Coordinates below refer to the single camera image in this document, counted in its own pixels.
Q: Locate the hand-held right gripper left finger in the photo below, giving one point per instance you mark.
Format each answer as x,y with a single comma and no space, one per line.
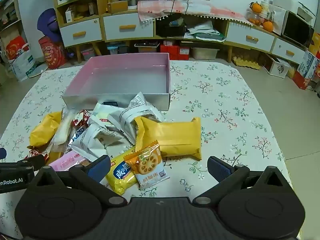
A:
100,167

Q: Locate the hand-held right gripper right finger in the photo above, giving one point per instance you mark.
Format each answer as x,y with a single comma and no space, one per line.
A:
218,168

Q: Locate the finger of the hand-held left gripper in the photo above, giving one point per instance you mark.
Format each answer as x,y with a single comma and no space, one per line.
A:
2,153
33,160

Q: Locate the red white candy packet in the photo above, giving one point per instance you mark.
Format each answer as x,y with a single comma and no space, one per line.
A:
80,121
35,152

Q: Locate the gold snack packet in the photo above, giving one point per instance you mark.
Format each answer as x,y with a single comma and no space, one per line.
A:
53,156

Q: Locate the yellow blue-label snack packet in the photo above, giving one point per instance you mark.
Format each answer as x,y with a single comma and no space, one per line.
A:
120,178

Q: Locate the small yellow snack packet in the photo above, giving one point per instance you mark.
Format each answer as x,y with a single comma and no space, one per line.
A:
43,131

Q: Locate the pink snack packet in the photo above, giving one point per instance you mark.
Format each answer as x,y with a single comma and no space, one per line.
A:
67,162

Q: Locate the clear packet white cake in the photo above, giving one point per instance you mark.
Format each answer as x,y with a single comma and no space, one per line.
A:
63,130

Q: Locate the orange cracker snack packet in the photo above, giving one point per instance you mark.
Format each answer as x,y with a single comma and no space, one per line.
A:
147,166

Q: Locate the white red-label snack packet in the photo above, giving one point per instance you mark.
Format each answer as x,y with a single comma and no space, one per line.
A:
103,112

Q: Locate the large yellow snack packet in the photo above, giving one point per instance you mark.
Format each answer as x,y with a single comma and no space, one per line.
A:
172,137

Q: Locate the pink and silver box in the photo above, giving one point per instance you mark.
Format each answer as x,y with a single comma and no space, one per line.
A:
130,75

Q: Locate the floral tablecloth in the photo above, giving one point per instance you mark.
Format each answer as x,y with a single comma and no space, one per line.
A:
225,110

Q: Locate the white sack red print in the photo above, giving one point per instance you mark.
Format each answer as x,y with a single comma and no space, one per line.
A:
21,60

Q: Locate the egg carton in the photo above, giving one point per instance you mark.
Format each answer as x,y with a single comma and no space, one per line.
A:
246,62

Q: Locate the white plastic bin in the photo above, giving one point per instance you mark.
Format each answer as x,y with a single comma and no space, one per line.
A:
205,53

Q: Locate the white printed cardboard box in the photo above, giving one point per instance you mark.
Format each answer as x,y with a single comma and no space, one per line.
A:
278,66

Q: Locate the blue plastic container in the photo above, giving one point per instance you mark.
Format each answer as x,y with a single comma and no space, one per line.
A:
116,48

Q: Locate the red carton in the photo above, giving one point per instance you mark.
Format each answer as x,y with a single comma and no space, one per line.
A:
300,80

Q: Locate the red box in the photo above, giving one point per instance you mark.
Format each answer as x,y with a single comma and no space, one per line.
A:
175,52

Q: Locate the black tray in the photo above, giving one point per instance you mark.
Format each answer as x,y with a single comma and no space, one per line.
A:
147,47

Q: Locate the purple bag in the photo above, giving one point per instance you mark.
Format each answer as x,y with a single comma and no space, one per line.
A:
48,23

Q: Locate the blue white carton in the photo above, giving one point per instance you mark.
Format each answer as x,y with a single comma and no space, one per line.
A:
308,65

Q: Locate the pile of papers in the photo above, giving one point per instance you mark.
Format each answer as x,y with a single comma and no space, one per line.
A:
205,31

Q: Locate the small white carton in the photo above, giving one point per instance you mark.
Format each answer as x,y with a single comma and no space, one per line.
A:
69,15

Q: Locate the orange fruit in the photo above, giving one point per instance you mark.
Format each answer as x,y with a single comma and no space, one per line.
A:
256,7
268,26

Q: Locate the clear bag of small oranges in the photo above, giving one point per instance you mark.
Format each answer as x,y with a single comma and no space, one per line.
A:
253,18

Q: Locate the orange snack carton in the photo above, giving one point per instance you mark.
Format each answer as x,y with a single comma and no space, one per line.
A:
315,45

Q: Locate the black microwave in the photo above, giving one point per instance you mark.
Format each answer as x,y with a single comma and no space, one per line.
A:
296,30

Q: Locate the brown cardboard box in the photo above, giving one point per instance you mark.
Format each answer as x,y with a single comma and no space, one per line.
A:
117,7

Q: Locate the pink cloth runner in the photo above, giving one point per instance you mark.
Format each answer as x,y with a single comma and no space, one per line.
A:
200,8

